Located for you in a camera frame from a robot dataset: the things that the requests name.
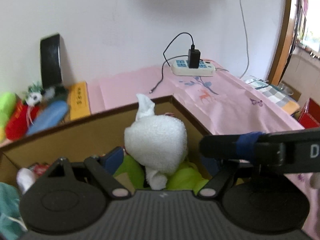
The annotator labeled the red plush pouch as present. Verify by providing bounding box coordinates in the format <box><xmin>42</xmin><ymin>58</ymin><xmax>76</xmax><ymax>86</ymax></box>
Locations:
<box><xmin>5</xmin><ymin>100</ymin><xmax>40</xmax><ymax>141</ymax></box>

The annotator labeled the wooden door frame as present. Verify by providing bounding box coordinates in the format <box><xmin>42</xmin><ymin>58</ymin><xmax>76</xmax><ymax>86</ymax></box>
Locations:
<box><xmin>267</xmin><ymin>0</ymin><xmax>301</xmax><ymax>86</ymax></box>

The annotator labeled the lime green mesh puff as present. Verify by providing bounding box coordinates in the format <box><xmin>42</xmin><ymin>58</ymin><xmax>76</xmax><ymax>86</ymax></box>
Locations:
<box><xmin>113</xmin><ymin>155</ymin><xmax>209</xmax><ymax>194</ymax></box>

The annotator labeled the blue glasses case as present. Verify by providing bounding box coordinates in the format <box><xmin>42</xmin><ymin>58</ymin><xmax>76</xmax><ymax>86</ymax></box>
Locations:
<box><xmin>26</xmin><ymin>100</ymin><xmax>69</xmax><ymax>136</ymax></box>

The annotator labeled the white plush toy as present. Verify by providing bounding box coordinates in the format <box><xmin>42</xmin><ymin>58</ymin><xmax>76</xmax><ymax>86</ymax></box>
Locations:
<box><xmin>124</xmin><ymin>94</ymin><xmax>188</xmax><ymax>190</ymax></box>

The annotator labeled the white wall cable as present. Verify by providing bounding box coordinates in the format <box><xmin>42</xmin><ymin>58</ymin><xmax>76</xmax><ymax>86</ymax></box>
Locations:
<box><xmin>238</xmin><ymin>0</ymin><xmax>250</xmax><ymax>79</ymax></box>

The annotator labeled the white power strip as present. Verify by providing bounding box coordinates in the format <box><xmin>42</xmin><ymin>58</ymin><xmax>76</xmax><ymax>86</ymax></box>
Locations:
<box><xmin>171</xmin><ymin>59</ymin><xmax>216</xmax><ymax>77</ymax></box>

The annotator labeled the black phone on stand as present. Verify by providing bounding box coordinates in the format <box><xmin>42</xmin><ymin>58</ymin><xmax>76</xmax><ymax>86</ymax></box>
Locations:
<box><xmin>40</xmin><ymin>33</ymin><xmax>62</xmax><ymax>88</ymax></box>

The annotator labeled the yellow book with characters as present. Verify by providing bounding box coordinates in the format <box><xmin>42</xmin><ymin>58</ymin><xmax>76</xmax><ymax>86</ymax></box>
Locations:
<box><xmin>67</xmin><ymin>81</ymin><xmax>91</xmax><ymax>121</ymax></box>

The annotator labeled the small panda plush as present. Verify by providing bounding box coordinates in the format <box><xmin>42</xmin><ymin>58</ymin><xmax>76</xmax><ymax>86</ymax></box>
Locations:
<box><xmin>23</xmin><ymin>83</ymin><xmax>68</xmax><ymax>107</ymax></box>

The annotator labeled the black plug-in charger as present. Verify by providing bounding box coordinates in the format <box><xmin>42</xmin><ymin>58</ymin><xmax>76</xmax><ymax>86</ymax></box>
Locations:
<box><xmin>188</xmin><ymin>44</ymin><xmax>201</xmax><ymax>69</ymax></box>

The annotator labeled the teal mesh bath puff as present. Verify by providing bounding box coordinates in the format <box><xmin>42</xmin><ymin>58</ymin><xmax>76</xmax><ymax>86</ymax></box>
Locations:
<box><xmin>1</xmin><ymin>183</ymin><xmax>27</xmax><ymax>239</ymax></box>

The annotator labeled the striped folded cloth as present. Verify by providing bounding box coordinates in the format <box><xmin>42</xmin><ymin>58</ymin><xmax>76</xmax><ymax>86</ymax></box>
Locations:
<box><xmin>244</xmin><ymin>77</ymin><xmax>300</xmax><ymax>116</ymax></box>

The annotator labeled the brown cardboard box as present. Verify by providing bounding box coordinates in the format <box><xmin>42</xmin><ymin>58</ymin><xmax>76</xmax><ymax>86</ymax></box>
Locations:
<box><xmin>1</xmin><ymin>96</ymin><xmax>212</xmax><ymax>186</ymax></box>

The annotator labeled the white mesh bath puff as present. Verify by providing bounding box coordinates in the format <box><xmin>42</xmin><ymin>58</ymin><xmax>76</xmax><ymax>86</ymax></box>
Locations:
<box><xmin>16</xmin><ymin>168</ymin><xmax>37</xmax><ymax>194</ymax></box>

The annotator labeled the green frog plush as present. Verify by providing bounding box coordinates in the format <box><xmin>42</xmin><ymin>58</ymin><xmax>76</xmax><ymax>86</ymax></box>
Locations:
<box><xmin>0</xmin><ymin>92</ymin><xmax>17</xmax><ymax>142</ymax></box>

